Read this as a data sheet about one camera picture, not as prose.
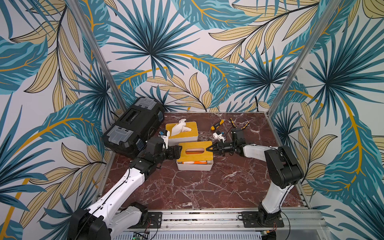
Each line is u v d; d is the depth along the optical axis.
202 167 0.87
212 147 0.85
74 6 0.67
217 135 0.88
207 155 0.83
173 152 0.69
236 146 0.78
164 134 0.69
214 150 0.83
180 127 0.91
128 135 0.84
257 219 0.71
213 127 1.09
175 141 0.93
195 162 0.84
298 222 0.75
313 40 0.80
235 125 1.13
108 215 0.40
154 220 0.73
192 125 1.01
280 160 0.56
